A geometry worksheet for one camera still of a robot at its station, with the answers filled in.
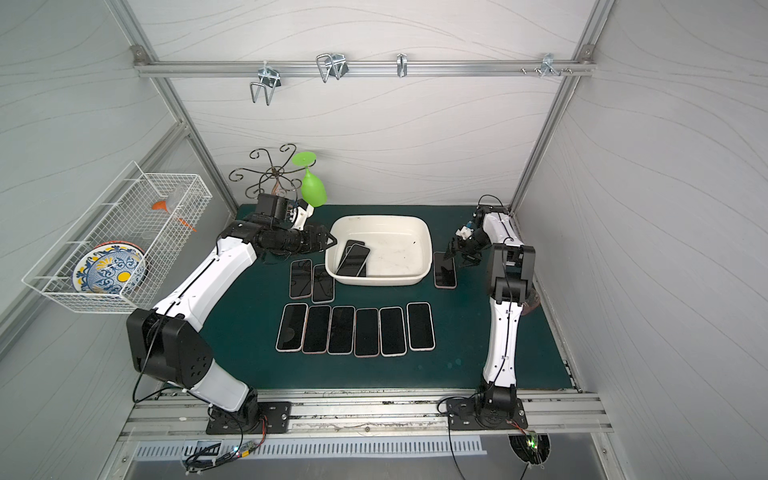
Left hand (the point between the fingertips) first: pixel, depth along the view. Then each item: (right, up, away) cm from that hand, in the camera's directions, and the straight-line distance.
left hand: (327, 244), depth 81 cm
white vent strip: (-26, -50, -10) cm, 58 cm away
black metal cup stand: (-18, +20, +7) cm, 28 cm away
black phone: (+37, -11, +21) cm, 44 cm away
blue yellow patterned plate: (-41, -4, -19) cm, 46 cm away
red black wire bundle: (-28, -51, -13) cm, 60 cm away
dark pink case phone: (+26, -25, +7) cm, 37 cm away
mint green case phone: (+3, -26, +7) cm, 28 cm away
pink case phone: (+10, -27, +6) cm, 29 cm away
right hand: (+40, -6, +22) cm, 46 cm away
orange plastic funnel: (-43, +10, -4) cm, 44 cm away
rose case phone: (-5, -26, +7) cm, 27 cm away
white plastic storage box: (+13, -3, +26) cm, 29 cm away
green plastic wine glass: (-7, +16, +12) cm, 21 cm away
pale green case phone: (-5, -14, +14) cm, 21 cm away
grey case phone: (+4, -7, +21) cm, 22 cm away
